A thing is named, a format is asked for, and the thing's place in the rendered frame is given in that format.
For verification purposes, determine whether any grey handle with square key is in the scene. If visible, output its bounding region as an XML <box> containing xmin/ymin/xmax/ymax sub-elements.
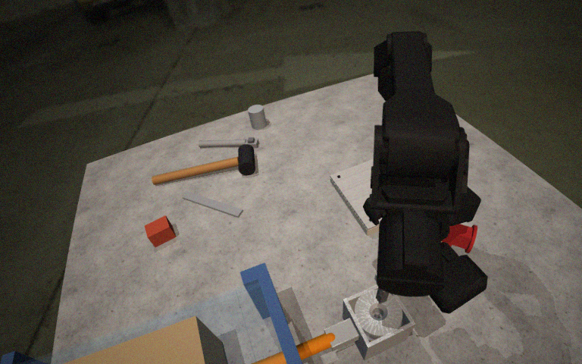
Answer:
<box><xmin>198</xmin><ymin>137</ymin><xmax>259</xmax><ymax>148</ymax></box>

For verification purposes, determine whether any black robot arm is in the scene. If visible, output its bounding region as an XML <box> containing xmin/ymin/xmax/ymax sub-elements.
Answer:
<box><xmin>370</xmin><ymin>31</ymin><xmax>481</xmax><ymax>297</ymax></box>

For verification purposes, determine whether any black-headed mallet with wooden handle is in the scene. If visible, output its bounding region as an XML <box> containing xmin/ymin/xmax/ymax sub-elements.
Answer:
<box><xmin>152</xmin><ymin>144</ymin><xmax>255</xmax><ymax>185</ymax></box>

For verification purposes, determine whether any dark grey cylinder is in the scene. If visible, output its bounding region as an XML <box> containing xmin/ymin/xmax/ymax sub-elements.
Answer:
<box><xmin>248</xmin><ymin>105</ymin><xmax>267</xmax><ymax>130</ymax></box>

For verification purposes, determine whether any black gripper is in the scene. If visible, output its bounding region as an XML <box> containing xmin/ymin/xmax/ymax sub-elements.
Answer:
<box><xmin>363</xmin><ymin>197</ymin><xmax>488</xmax><ymax>314</ymax></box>

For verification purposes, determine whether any blue flat bar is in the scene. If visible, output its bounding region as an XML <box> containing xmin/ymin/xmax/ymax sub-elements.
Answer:
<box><xmin>254</xmin><ymin>263</ymin><xmax>302</xmax><ymax>364</ymax></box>

